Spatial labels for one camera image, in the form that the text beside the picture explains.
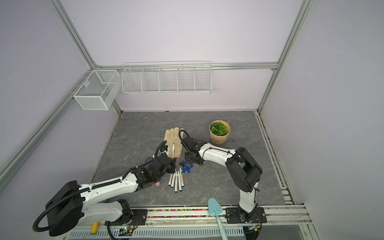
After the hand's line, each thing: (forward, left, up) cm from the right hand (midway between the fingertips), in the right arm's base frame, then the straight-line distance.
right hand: (191, 159), depth 91 cm
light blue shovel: (-27, -13, 0) cm, 30 cm away
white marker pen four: (-13, +8, -2) cm, 16 cm away
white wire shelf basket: (+45, +16, +29) cm, 56 cm away
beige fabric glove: (+19, +15, -2) cm, 24 cm away
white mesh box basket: (+34, +61, +26) cm, 75 cm away
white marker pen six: (-10, +5, -2) cm, 12 cm away
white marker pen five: (-17, +6, -2) cm, 18 cm away
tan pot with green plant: (+16, -18, +9) cm, 25 cm away
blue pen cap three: (-4, +2, -3) cm, 5 cm away
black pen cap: (-3, +5, -2) cm, 6 cm away
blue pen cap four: (-6, +2, -2) cm, 6 cm away
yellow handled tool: (-35, +44, 0) cm, 57 cm away
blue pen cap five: (-3, 0, -2) cm, 4 cm away
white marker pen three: (-12, +10, -1) cm, 16 cm away
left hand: (-5, +8, +7) cm, 12 cm away
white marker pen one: (0, +9, +12) cm, 15 cm away
